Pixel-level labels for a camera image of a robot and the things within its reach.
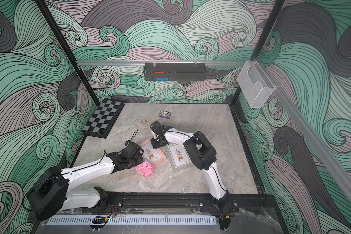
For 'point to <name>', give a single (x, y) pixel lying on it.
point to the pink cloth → (145, 168)
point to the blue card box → (165, 114)
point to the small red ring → (144, 121)
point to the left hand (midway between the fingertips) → (142, 157)
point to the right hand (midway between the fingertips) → (157, 146)
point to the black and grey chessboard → (104, 117)
